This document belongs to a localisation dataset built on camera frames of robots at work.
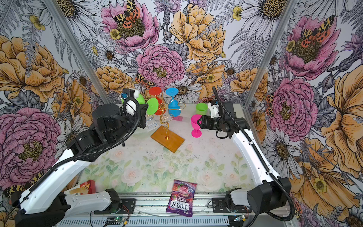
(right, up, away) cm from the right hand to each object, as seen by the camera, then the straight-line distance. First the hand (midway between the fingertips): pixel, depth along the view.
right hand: (202, 125), depth 77 cm
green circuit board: (-42, -46, -5) cm, 63 cm away
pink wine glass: (-1, -7, +27) cm, 28 cm away
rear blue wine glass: (-16, +10, +11) cm, 22 cm away
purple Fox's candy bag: (-11, -38, -2) cm, 39 cm away
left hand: (-26, +7, -16) cm, 31 cm away
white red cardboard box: (-61, -33, 0) cm, 69 cm away
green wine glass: (+3, +11, +28) cm, 30 cm away
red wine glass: (-25, +19, +5) cm, 32 cm away
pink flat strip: (-15, +4, +35) cm, 38 cm away
